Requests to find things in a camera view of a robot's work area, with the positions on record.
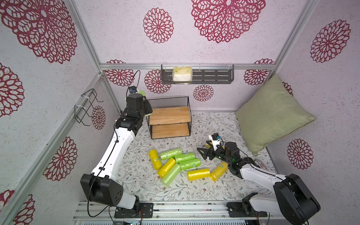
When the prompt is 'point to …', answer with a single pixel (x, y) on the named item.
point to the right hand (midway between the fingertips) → (202, 144)
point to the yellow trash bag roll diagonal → (164, 169)
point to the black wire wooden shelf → (171, 117)
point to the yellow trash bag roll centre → (198, 174)
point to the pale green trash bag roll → (168, 178)
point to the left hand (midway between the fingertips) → (144, 103)
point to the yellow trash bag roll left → (155, 159)
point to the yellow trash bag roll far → (207, 146)
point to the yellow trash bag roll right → (218, 170)
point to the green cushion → (270, 114)
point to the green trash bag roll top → (170, 153)
